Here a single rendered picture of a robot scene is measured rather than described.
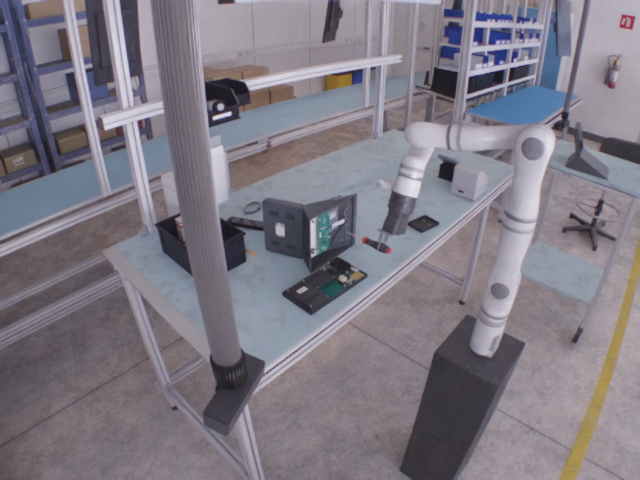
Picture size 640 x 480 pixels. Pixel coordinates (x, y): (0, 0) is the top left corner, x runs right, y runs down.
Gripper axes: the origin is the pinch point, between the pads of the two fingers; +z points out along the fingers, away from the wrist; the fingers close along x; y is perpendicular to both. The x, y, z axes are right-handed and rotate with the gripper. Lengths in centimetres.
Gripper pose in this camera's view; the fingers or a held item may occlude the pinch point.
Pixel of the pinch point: (379, 250)
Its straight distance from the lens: 123.4
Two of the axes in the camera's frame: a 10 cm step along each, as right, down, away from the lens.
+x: 6.2, -0.6, 7.9
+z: -2.5, 9.3, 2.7
